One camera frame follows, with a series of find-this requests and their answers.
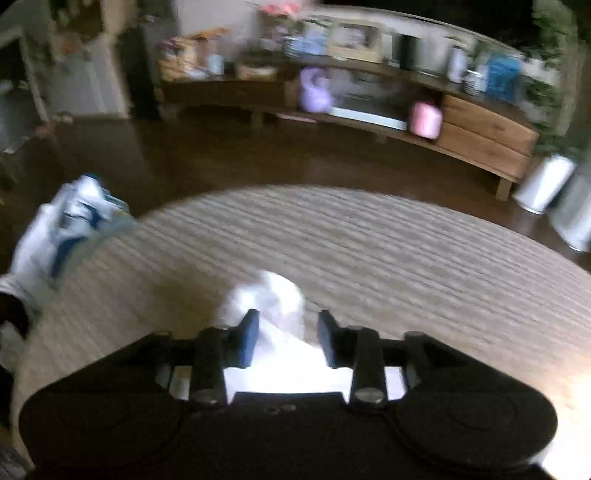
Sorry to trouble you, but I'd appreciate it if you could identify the black television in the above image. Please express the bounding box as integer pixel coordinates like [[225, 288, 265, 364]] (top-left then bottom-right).
[[318, 0, 536, 42]]

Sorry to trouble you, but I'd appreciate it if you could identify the yellow floral lace tablecloth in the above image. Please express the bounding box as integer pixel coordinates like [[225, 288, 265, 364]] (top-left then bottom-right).
[[9, 185, 591, 462]]

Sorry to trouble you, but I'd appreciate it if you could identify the black speaker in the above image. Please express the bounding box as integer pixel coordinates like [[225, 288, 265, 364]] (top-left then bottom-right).
[[392, 32, 421, 70]]

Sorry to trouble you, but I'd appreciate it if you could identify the wooden console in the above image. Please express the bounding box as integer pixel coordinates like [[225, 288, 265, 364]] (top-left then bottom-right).
[[159, 55, 541, 201]]

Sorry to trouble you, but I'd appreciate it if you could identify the white shirt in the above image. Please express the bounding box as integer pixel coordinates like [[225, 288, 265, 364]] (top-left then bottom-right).
[[217, 270, 407, 402]]

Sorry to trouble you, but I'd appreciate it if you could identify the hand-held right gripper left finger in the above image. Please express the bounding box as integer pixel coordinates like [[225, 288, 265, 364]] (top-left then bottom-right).
[[152, 308, 262, 408]]

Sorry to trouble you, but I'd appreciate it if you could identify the pink case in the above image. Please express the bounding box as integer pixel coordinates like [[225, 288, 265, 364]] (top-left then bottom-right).
[[410, 100, 444, 140]]

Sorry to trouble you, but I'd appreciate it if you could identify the purple kettlebell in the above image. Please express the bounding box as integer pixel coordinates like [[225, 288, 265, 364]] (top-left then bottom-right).
[[298, 68, 334, 114]]

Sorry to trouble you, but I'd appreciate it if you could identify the white planter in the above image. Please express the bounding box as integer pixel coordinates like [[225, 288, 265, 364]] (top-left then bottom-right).
[[512, 154, 578, 215]]

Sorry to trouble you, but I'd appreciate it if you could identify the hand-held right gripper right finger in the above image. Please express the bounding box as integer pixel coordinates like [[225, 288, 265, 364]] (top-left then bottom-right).
[[318, 309, 430, 409]]

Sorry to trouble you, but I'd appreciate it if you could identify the blue basket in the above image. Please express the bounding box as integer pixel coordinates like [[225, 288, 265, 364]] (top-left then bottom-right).
[[487, 54, 522, 100]]

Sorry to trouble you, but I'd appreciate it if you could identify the blue and white garment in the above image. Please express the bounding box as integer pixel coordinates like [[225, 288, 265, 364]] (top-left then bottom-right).
[[9, 174, 134, 291]]

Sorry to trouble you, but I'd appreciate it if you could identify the picture frame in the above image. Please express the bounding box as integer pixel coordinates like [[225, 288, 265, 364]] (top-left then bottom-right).
[[327, 21, 385, 64]]

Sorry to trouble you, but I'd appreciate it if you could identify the green plant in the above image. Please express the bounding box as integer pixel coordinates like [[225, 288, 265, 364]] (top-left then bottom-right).
[[522, 0, 583, 160]]

